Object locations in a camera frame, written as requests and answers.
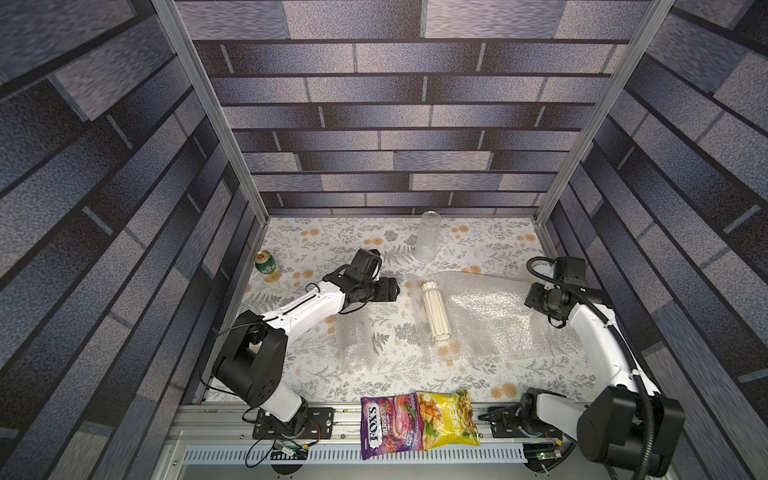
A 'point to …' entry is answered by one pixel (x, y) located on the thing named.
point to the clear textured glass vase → (427, 240)
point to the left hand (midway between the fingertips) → (391, 288)
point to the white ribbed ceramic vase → (438, 320)
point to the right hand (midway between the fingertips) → (537, 298)
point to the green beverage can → (264, 262)
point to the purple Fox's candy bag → (390, 424)
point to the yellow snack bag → (447, 419)
